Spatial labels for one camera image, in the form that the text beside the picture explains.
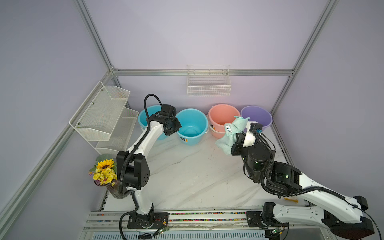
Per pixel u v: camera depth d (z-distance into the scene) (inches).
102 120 30.2
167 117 25.4
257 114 38.8
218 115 38.8
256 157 15.4
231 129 22.7
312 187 16.1
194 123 40.1
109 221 29.5
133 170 18.8
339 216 15.9
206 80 42.3
